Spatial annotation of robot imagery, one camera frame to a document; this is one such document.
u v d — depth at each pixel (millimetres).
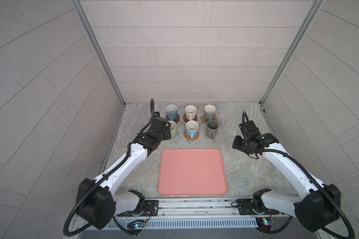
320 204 373
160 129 601
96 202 377
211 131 898
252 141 567
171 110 1020
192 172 804
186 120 1049
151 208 708
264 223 679
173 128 897
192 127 954
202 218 695
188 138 961
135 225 647
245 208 708
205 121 1049
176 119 1053
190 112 993
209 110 1022
